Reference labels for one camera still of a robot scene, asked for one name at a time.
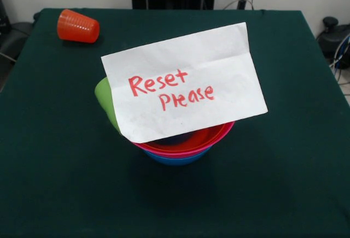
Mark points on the dark green tablecloth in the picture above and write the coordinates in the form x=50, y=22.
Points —
x=54, y=139

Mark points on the white paper reset sign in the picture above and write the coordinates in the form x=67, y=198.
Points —
x=191, y=57

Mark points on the pink bowl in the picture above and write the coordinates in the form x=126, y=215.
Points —
x=169, y=154

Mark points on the red bowl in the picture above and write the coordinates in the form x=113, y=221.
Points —
x=203, y=139

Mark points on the orange ribbed cup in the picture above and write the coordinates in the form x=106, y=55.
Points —
x=78, y=27

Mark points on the green cup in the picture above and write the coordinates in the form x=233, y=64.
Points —
x=105, y=98

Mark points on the blue bowl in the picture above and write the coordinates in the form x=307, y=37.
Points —
x=175, y=162

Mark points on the black chair base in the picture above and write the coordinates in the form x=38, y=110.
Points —
x=13, y=35
x=332, y=38

